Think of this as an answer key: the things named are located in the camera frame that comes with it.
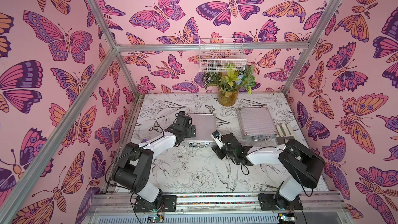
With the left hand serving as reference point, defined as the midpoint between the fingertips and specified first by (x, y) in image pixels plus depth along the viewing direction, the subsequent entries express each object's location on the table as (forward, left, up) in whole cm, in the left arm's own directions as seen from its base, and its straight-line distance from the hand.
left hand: (188, 128), depth 94 cm
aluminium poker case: (+5, -10, -3) cm, 12 cm away
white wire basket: (+35, -20, +28) cm, 49 cm away
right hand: (-9, -16, -3) cm, 19 cm away
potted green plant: (+21, -24, +17) cm, 36 cm away
